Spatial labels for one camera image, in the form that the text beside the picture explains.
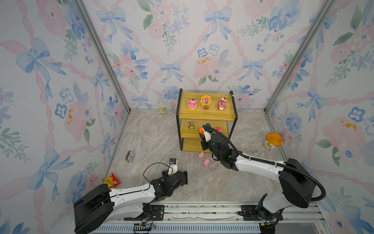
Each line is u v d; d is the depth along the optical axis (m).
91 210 0.42
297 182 0.43
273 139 0.91
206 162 0.90
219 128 0.85
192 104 0.72
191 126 0.85
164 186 0.63
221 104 0.70
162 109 1.20
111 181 0.80
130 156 0.89
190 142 1.01
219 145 0.63
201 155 0.93
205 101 0.71
